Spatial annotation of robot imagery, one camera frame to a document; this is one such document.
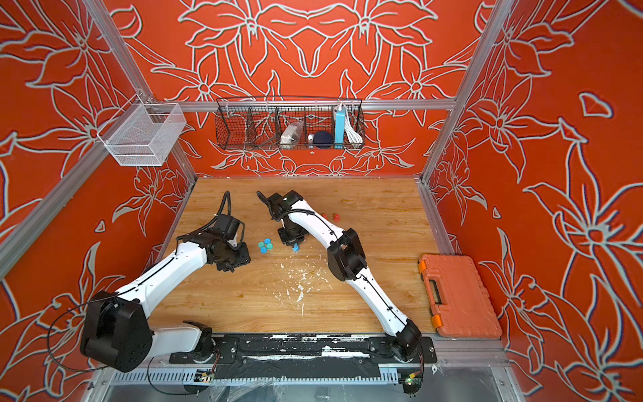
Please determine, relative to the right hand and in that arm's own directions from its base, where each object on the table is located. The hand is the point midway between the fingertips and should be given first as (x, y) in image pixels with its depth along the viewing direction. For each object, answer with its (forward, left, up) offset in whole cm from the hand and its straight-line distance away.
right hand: (288, 244), depth 93 cm
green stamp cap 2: (+1, +8, -3) cm, 8 cm away
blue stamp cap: (+4, +9, -3) cm, 10 cm away
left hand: (-8, +13, +4) cm, 16 cm away
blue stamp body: (0, -3, -1) cm, 3 cm away
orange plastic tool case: (-20, -57, +1) cm, 60 cm away
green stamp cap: (+2, +11, -3) cm, 12 cm away
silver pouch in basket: (+31, -1, +28) cm, 42 cm away
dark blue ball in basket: (+32, -13, +24) cm, 43 cm away
